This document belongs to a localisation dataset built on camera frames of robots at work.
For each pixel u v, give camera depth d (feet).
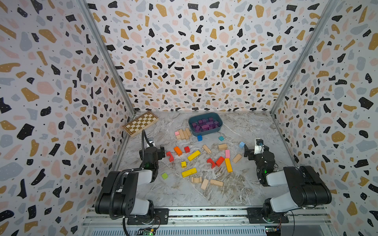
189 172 2.89
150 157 2.29
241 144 3.27
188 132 3.51
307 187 1.51
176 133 3.52
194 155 3.18
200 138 3.41
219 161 3.05
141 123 3.60
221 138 3.50
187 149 3.25
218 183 2.77
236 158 3.11
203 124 3.71
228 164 3.03
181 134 3.50
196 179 2.81
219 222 2.40
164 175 2.87
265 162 2.29
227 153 3.20
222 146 3.30
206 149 3.28
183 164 2.95
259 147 2.58
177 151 3.18
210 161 3.03
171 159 3.09
